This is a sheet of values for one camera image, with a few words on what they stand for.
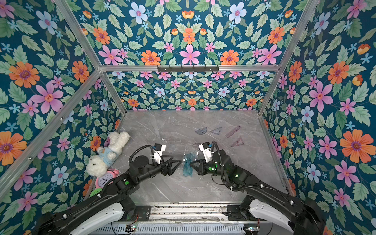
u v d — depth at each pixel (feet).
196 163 2.26
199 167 2.25
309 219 1.27
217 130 3.53
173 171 2.14
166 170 2.13
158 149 2.18
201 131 3.53
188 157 2.36
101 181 2.69
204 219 2.39
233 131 3.54
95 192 2.52
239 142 3.33
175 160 2.21
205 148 2.16
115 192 1.74
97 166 2.69
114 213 1.93
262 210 1.88
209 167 2.08
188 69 3.02
